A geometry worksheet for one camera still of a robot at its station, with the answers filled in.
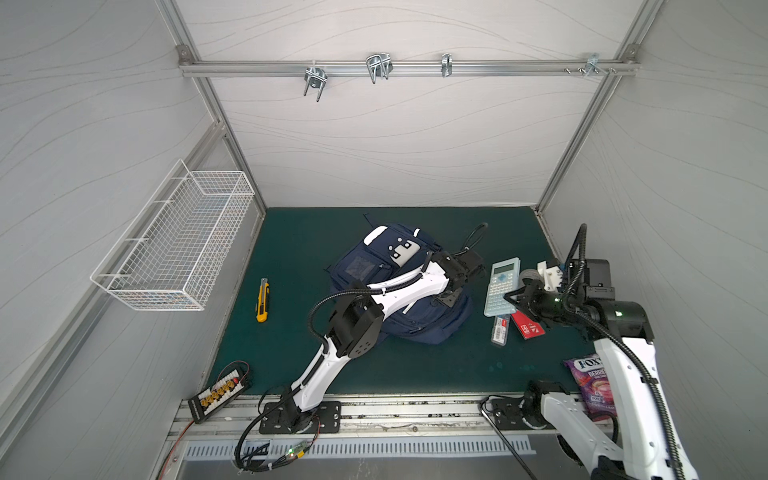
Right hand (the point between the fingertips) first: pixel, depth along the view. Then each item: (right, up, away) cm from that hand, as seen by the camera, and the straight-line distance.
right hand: (513, 290), depth 70 cm
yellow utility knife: (-69, -12, +20) cm, 73 cm away
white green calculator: (-1, +2, +4) cm, 5 cm away
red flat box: (+11, -14, +16) cm, 24 cm away
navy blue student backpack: (-15, -10, +14) cm, 22 cm away
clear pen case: (+2, -16, +16) cm, 23 cm away
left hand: (-14, -3, +18) cm, 23 cm away
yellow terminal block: (-72, -26, +7) cm, 77 cm away
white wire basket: (-81, +9, -2) cm, 81 cm away
